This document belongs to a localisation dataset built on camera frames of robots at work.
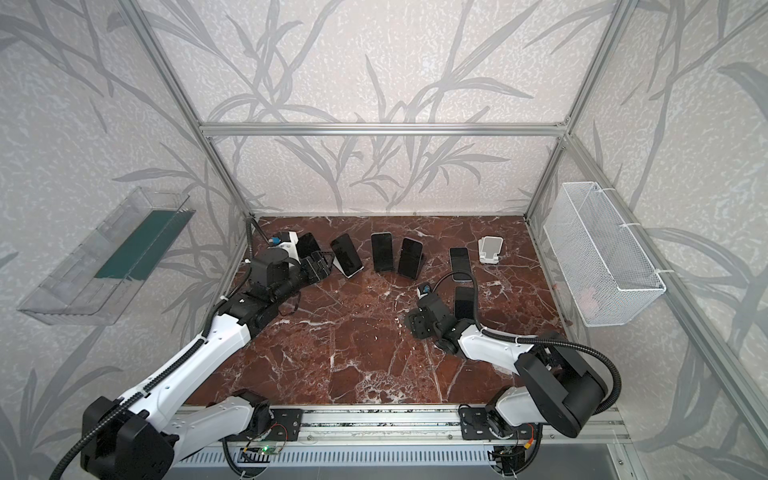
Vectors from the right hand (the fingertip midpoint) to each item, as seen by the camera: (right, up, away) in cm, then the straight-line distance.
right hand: (421, 307), depth 91 cm
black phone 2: (+13, +1, 0) cm, 13 cm away
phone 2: (-3, +15, +12) cm, 19 cm away
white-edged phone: (+15, +12, +15) cm, 24 cm away
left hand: (-25, +18, -13) cm, 34 cm away
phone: (-13, +17, +6) cm, 22 cm away
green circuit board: (-38, -29, -21) cm, 52 cm away
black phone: (-25, +16, +8) cm, 30 cm away
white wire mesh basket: (+37, +13, -30) cm, 49 cm away
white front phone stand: (+25, +18, +13) cm, 33 cm away
